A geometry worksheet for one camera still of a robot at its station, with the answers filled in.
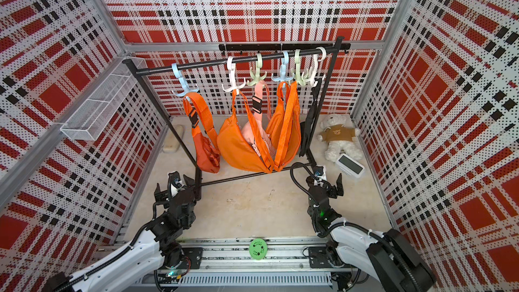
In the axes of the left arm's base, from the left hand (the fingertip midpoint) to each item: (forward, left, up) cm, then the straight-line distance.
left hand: (176, 180), depth 79 cm
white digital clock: (+13, -76, -11) cm, 78 cm away
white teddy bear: (+31, -73, -7) cm, 80 cm away
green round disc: (-23, -33, -10) cm, 42 cm away
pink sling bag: (+16, -34, +14) cm, 40 cm away
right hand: (+4, -64, -3) cm, 64 cm away
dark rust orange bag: (+14, -11, +12) cm, 22 cm away
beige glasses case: (+26, +15, -11) cm, 32 cm away
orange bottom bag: (+12, -23, +9) cm, 28 cm away
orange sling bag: (+15, -43, +14) cm, 48 cm away
